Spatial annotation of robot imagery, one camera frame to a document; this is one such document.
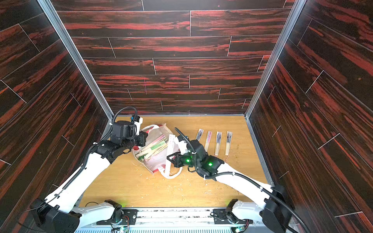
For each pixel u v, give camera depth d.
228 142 1.02
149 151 0.93
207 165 0.55
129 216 0.73
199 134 1.08
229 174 0.49
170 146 0.69
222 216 0.73
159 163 0.90
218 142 1.02
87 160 0.47
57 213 0.37
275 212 0.38
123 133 0.56
